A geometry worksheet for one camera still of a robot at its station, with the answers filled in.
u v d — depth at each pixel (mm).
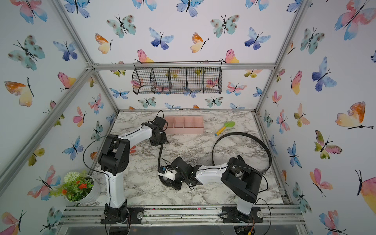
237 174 512
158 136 837
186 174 668
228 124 1105
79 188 676
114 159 537
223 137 1038
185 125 1145
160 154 958
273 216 740
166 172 724
